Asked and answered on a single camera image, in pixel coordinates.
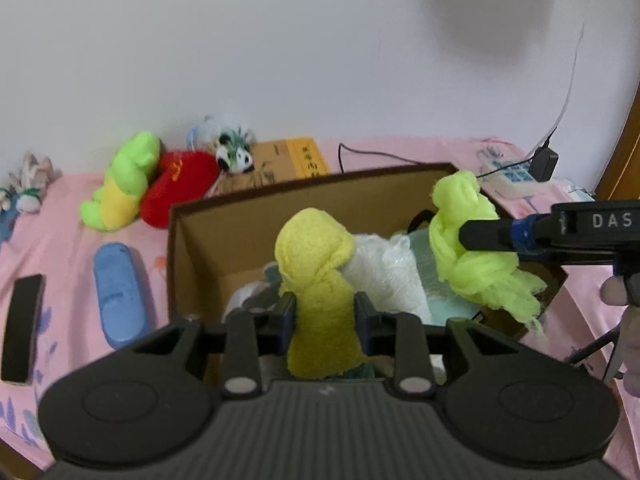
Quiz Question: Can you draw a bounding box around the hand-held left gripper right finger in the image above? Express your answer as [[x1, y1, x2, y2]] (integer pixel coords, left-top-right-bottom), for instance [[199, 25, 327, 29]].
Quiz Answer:
[[354, 292, 522, 397]]

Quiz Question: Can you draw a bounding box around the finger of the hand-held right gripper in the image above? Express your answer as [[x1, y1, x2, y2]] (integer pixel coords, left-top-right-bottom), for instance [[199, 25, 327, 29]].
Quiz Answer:
[[457, 213, 551, 265]]

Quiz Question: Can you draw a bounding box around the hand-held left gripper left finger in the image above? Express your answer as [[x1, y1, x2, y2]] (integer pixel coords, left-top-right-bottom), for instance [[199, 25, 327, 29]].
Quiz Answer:
[[132, 292, 297, 397]]

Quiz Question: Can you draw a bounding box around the lime green cloth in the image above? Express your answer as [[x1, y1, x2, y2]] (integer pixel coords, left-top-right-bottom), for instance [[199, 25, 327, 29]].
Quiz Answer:
[[429, 170, 547, 339]]

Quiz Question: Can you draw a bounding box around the yellow cloth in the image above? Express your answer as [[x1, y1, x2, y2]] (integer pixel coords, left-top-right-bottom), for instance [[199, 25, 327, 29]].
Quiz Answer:
[[274, 207, 374, 381]]

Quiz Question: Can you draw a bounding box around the white fluffy towel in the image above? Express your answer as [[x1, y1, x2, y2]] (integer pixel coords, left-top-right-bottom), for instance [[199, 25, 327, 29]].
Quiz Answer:
[[342, 232, 446, 386]]

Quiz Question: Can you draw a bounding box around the teal fabric pouch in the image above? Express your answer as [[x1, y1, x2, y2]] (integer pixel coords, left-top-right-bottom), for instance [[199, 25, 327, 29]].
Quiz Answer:
[[400, 230, 484, 326]]

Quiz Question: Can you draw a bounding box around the brown cardboard box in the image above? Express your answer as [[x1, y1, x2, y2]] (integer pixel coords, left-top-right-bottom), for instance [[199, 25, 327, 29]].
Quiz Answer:
[[167, 161, 571, 386]]

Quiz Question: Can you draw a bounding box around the person's right hand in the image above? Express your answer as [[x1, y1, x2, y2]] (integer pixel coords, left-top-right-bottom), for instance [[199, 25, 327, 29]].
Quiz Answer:
[[600, 277, 640, 396]]

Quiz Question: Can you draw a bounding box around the white power strip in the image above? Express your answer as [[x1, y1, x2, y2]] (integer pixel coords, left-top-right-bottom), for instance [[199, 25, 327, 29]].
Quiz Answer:
[[477, 147, 556, 199]]

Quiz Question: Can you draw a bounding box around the brown wooden furniture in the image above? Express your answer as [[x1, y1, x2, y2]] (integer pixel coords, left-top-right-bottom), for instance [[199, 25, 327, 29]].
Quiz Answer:
[[595, 95, 640, 204]]

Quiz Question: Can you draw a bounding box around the black charger adapter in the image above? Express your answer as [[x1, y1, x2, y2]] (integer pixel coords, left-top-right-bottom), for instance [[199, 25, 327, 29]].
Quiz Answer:
[[530, 147, 561, 182]]

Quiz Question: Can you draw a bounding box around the black phone stand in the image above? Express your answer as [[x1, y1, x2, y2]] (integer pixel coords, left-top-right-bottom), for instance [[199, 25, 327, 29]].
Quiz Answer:
[[567, 322, 626, 386]]

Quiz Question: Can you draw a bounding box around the orange book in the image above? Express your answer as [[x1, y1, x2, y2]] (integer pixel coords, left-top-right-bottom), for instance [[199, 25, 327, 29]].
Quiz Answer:
[[210, 137, 331, 199]]

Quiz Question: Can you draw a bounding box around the blue glasses case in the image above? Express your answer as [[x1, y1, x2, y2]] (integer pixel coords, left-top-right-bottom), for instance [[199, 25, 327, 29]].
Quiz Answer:
[[93, 242, 151, 351]]

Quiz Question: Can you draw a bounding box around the panda plush toy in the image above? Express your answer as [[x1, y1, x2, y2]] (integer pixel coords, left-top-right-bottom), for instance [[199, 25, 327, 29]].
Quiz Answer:
[[215, 127, 257, 176]]

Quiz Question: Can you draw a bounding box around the red plush toy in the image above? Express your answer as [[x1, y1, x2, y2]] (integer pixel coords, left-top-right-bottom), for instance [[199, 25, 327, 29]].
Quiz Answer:
[[140, 150, 221, 230]]

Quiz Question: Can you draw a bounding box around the blue and white plush toy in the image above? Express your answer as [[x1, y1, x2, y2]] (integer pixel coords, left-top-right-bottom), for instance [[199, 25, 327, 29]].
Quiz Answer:
[[187, 114, 226, 154]]

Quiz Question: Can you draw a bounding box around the green and yellow plush caterpillar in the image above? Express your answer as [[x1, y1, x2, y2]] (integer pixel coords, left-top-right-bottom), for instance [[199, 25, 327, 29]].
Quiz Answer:
[[80, 131, 162, 233]]

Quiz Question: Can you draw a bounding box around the black smartphone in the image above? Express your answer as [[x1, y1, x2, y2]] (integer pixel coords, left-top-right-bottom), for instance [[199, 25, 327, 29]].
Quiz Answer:
[[0, 274, 47, 387]]

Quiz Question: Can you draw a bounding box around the grey white plush toy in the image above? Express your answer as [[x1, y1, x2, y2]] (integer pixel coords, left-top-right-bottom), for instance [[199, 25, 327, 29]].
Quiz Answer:
[[15, 152, 61, 196]]

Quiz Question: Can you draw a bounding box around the black cable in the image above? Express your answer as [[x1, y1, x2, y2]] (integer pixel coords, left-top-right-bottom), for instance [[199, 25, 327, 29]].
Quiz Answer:
[[338, 125, 559, 181]]

